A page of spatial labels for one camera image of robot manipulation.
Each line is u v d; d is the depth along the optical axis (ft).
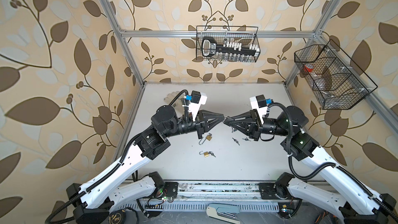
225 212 2.19
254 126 1.62
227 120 1.73
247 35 2.99
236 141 2.98
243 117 1.75
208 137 3.01
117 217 2.15
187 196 2.42
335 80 2.45
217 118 1.73
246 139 2.99
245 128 1.69
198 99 1.52
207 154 2.83
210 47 2.77
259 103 1.53
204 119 1.60
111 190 1.28
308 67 2.89
